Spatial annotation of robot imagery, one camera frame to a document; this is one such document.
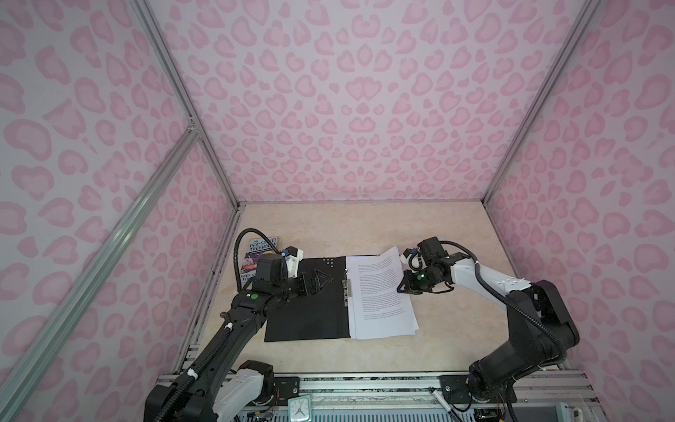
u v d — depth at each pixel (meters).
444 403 0.70
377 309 0.88
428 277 0.75
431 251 0.74
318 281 0.71
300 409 0.69
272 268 0.62
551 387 0.75
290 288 0.68
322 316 0.90
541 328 0.41
